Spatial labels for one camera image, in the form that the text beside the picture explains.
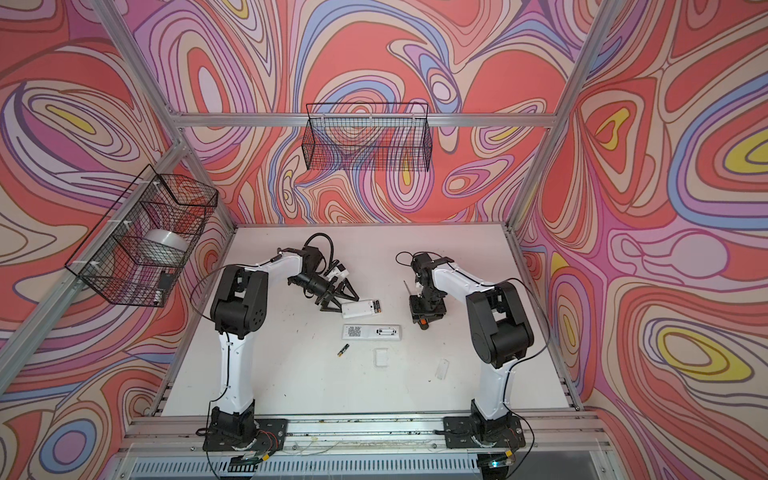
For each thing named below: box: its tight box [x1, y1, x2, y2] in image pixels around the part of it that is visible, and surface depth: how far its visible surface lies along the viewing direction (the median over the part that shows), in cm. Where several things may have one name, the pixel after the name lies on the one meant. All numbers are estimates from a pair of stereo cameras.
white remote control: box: [342, 324, 402, 341], surface depth 92 cm
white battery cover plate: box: [341, 300, 383, 319], surface depth 96 cm
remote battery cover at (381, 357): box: [374, 348, 389, 367], surface depth 88 cm
